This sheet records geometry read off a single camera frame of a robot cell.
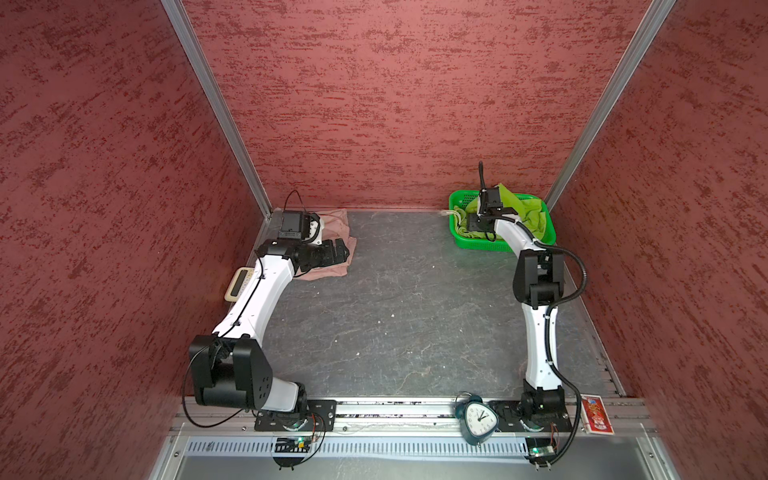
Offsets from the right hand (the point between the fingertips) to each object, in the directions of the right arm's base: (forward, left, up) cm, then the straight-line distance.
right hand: (476, 225), depth 109 cm
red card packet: (-62, -18, -5) cm, 65 cm away
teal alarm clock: (-62, +13, -2) cm, 63 cm away
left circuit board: (-66, +58, -6) cm, 88 cm away
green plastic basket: (+13, +3, +3) cm, 14 cm away
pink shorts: (+1, +53, +2) cm, 53 cm away
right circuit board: (-68, -2, -7) cm, 69 cm away
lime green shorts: (+7, -22, +1) cm, 23 cm away
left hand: (-24, +49, +13) cm, 56 cm away
